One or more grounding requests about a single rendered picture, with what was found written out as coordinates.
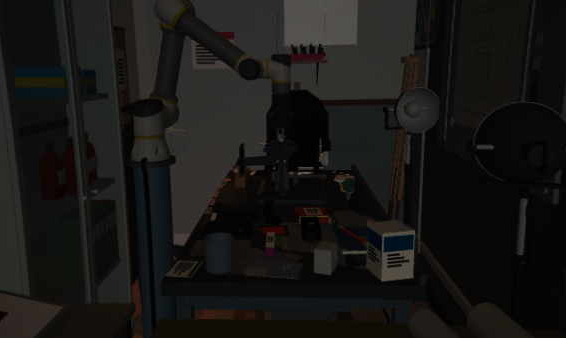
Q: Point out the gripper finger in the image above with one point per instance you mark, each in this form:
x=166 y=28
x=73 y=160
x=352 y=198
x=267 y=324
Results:
x=290 y=149
x=271 y=149

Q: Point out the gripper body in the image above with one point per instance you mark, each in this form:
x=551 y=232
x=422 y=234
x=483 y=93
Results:
x=280 y=110

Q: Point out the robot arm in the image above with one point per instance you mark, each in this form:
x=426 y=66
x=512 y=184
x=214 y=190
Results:
x=203 y=32

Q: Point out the small brown block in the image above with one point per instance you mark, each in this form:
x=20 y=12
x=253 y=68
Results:
x=239 y=180

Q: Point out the red yellow box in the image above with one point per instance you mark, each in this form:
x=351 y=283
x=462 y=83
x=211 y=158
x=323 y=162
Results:
x=312 y=212

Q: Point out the green round brush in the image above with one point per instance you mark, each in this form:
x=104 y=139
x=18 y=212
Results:
x=348 y=185

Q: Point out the red rimmed black tray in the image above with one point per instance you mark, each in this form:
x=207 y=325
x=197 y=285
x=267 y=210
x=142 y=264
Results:
x=275 y=230

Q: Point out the black box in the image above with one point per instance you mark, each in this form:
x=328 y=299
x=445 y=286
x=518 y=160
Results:
x=311 y=229

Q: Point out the pale paper tag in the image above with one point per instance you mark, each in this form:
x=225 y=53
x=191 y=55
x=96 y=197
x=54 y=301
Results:
x=177 y=140

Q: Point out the white pink small bottle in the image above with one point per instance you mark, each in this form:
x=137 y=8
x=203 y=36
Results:
x=270 y=244

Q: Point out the small brown bottle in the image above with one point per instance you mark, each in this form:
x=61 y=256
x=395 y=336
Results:
x=287 y=249

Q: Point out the red pencil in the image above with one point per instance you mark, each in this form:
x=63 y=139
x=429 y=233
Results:
x=353 y=235

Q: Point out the blue notebook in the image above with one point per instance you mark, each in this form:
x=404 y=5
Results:
x=351 y=242

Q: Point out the wooden easel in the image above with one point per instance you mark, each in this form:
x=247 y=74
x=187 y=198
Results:
x=402 y=140

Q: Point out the small white box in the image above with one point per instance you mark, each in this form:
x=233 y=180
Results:
x=325 y=258

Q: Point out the blue mug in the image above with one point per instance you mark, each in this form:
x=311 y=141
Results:
x=218 y=254

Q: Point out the small grey reflector lamp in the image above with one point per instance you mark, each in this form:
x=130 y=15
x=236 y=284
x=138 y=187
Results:
x=416 y=110

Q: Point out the white box with blue band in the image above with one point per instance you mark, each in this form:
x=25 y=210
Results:
x=390 y=253

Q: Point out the white card with black lines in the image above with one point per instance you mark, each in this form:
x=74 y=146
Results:
x=183 y=269

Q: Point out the blue table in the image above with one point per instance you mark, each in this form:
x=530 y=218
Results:
x=287 y=302

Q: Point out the red bottle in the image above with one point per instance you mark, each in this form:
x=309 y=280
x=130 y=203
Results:
x=70 y=168
x=90 y=159
x=50 y=173

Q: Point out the small blue yellow box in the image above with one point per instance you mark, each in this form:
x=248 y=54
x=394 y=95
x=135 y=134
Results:
x=88 y=81

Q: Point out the grey shelf cabinet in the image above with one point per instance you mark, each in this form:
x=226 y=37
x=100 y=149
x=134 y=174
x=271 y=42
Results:
x=53 y=140

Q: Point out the grey roll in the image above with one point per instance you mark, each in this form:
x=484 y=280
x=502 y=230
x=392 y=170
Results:
x=494 y=321
x=430 y=326

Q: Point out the large black reflector lamp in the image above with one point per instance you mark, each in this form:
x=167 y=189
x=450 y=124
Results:
x=522 y=140

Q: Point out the blue yellow striped box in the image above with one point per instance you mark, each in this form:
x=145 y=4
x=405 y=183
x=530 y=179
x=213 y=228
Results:
x=40 y=82

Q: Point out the white tray with red inset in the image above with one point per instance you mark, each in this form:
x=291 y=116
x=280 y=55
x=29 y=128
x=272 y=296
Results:
x=16 y=314

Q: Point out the black camera cradle arm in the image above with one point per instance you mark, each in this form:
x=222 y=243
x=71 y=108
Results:
x=252 y=162

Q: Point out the black copy camera body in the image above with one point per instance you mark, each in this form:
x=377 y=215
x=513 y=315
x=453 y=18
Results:
x=311 y=126

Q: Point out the red wall tool rack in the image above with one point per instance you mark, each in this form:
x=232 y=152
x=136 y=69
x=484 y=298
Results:
x=307 y=56

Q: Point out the white red wall notice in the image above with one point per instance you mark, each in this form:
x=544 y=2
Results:
x=203 y=54

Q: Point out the white wall panel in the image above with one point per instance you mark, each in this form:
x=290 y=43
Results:
x=320 y=21

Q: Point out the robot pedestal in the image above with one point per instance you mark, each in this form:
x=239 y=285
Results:
x=154 y=234

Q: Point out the dark wall poster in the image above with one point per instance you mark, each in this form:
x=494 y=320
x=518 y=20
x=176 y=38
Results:
x=424 y=23

